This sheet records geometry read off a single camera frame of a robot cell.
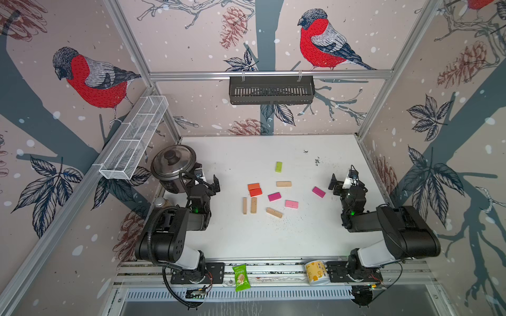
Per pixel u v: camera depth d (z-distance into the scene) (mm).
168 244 439
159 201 861
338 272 729
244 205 922
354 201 687
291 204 920
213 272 730
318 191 952
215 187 869
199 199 688
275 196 952
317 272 679
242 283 708
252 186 978
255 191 956
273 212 882
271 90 1037
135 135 796
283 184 1009
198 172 781
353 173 791
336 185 839
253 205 922
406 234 455
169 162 876
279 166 1068
